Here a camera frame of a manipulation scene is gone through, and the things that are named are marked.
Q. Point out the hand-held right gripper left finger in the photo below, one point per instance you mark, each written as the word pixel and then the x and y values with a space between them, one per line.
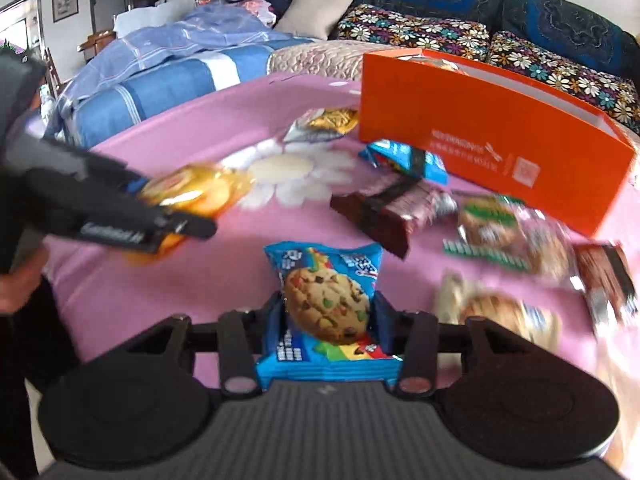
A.
pixel 272 320

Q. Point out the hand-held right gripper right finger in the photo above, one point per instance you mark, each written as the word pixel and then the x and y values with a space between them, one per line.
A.
pixel 380 325

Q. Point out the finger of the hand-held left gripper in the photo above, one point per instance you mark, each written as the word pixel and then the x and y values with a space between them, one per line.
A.
pixel 90 165
pixel 115 230

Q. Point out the blue cookie packet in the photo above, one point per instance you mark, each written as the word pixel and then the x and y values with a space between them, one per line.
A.
pixel 325 300

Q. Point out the golden round cake packet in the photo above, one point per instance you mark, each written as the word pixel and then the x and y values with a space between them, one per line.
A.
pixel 200 195

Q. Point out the dark brown snack packet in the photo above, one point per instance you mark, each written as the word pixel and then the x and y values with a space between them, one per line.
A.
pixel 385 215

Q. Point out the beige snack packet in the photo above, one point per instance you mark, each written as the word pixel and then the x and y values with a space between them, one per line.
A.
pixel 500 312

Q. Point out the green edged cow packet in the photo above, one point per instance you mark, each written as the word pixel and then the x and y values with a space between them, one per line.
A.
pixel 500 240

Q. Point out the blue foil snack packet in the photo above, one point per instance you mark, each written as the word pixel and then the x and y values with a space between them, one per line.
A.
pixel 410 160

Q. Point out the yellow chip packet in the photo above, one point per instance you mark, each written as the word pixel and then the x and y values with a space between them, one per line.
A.
pixel 325 120

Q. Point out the silver brown foil packet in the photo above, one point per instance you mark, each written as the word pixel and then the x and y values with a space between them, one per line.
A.
pixel 607 280

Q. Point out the orange cardboard box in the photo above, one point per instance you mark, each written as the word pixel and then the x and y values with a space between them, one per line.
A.
pixel 500 125

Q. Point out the yellow snack packet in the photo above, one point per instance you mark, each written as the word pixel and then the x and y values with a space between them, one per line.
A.
pixel 440 64

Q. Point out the person's left hand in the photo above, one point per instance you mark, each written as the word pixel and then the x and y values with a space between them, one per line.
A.
pixel 12 290

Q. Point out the purple floral tablecloth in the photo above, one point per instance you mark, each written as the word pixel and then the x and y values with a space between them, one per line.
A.
pixel 175 285

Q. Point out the wooden chair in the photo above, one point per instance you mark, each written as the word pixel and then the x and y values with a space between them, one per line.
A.
pixel 97 40

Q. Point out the small framed picture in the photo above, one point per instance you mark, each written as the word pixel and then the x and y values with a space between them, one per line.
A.
pixel 65 2

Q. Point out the light blue checked duvet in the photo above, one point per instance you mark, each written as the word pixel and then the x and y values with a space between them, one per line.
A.
pixel 175 35

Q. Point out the person's black clothing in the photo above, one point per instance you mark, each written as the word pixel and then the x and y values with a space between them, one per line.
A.
pixel 30 360

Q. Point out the white cloth cover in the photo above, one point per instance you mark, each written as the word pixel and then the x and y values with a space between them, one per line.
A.
pixel 145 17

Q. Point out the beige pillow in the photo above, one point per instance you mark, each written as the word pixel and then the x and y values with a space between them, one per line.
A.
pixel 315 12

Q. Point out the floral sofa cushion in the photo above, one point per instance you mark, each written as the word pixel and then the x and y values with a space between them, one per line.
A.
pixel 560 70
pixel 410 32

